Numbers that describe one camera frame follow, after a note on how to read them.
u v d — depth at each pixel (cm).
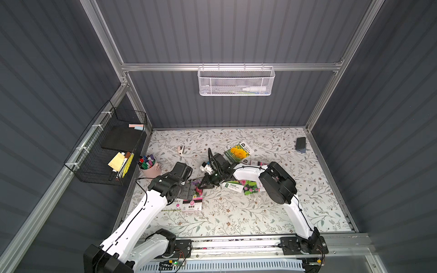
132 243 42
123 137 79
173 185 54
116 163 67
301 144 108
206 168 89
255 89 88
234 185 93
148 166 89
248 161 102
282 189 57
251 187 91
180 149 108
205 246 76
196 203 85
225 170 79
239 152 108
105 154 72
